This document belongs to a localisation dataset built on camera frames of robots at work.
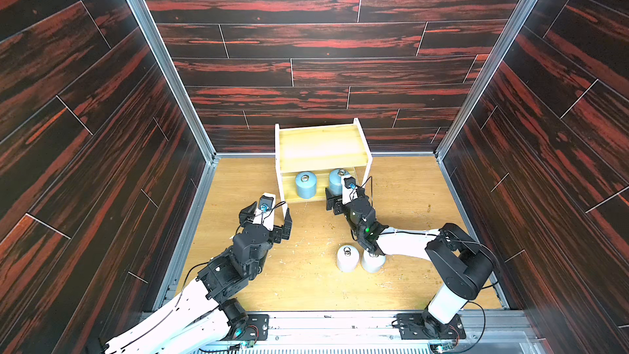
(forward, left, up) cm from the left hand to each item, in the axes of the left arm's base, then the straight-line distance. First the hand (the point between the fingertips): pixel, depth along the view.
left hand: (273, 208), depth 71 cm
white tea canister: (-7, -23, -19) cm, 31 cm away
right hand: (+16, -23, -10) cm, 29 cm away
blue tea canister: (+12, -9, -3) cm, 15 cm away
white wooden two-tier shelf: (+18, -13, +8) cm, 23 cm away
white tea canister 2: (-8, -32, -21) cm, 39 cm away
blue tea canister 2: (+12, -19, -3) cm, 23 cm away
